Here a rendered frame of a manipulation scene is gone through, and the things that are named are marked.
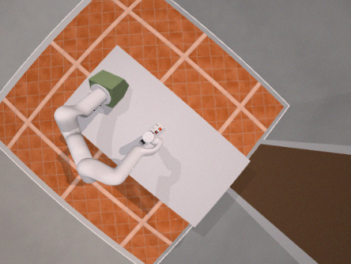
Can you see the grey power strip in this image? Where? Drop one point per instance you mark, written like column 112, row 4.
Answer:
column 157, row 128

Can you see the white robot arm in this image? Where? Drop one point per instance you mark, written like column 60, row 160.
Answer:
column 89, row 169

